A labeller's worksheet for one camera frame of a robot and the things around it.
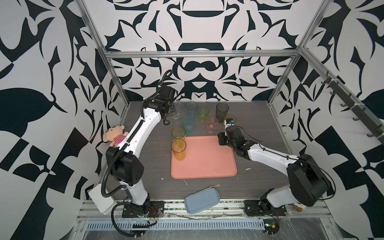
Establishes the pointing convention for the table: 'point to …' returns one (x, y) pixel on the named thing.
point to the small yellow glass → (231, 116)
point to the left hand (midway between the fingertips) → (167, 107)
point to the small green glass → (203, 112)
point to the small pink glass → (212, 124)
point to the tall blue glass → (191, 107)
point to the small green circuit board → (271, 225)
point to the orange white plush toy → (299, 207)
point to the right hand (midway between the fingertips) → (221, 133)
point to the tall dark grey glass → (222, 109)
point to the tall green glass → (178, 132)
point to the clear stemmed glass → (174, 109)
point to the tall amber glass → (178, 147)
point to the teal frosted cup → (188, 123)
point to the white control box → (105, 203)
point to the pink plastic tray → (205, 158)
